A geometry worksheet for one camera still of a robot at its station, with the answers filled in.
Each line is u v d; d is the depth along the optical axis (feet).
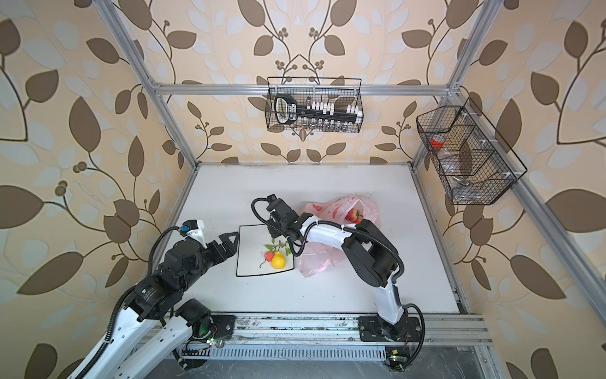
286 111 2.77
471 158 2.51
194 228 2.09
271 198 2.65
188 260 1.72
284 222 2.28
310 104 2.70
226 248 2.12
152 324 1.58
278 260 2.72
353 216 3.16
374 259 1.63
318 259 2.72
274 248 2.89
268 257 2.83
